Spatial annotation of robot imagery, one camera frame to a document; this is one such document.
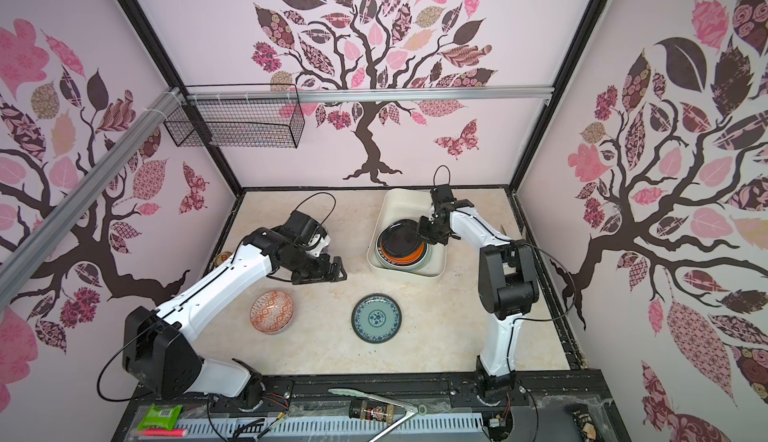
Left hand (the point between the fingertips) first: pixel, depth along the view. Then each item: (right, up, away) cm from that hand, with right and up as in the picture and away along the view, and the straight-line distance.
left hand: (330, 282), depth 79 cm
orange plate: (+19, +3, +16) cm, 25 cm away
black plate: (+20, +10, +16) cm, 28 cm away
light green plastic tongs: (+22, -29, -9) cm, 37 cm away
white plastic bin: (+22, +23, +39) cm, 50 cm away
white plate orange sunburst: (+22, +1, +15) cm, 27 cm away
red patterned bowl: (-18, -10, +6) cm, 22 cm away
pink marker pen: (-37, -33, -11) cm, 51 cm away
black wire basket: (-34, +51, +16) cm, 63 cm away
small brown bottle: (+12, -28, -10) cm, 32 cm away
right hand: (+26, +12, +17) cm, 34 cm away
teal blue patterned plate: (+12, -13, +7) cm, 19 cm away
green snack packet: (-40, -30, -9) cm, 51 cm away
